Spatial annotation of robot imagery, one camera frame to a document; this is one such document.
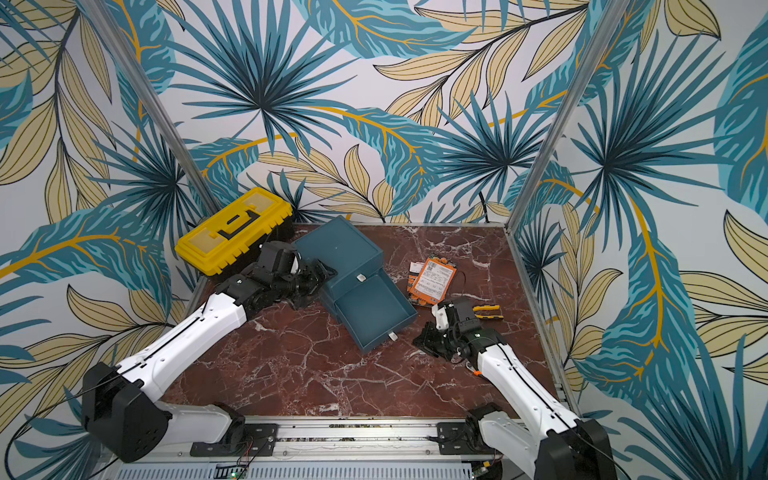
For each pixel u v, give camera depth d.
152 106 0.83
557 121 0.88
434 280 1.03
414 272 1.06
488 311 0.95
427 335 0.72
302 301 0.69
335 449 0.73
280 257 0.60
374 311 0.90
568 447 0.40
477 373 0.84
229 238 0.92
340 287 0.76
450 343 0.62
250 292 0.55
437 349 0.72
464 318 0.64
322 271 0.71
